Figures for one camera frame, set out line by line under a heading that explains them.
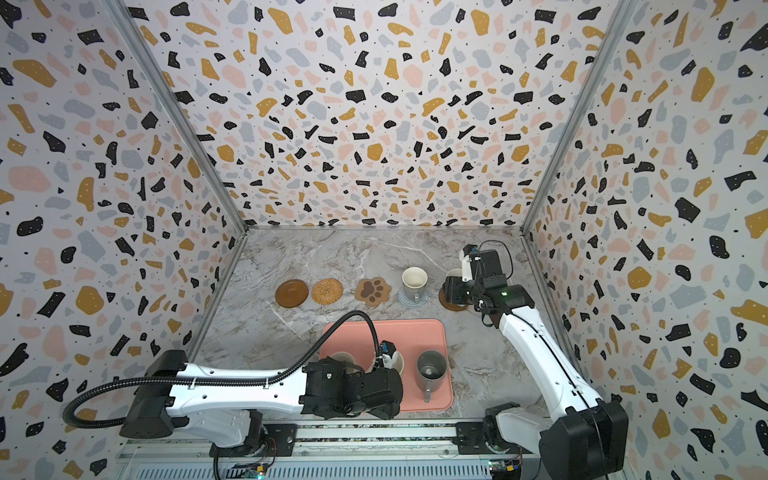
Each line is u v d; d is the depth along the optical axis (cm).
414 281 99
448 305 99
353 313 56
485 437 71
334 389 48
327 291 103
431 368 82
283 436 74
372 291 103
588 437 38
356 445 74
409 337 93
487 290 59
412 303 97
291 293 102
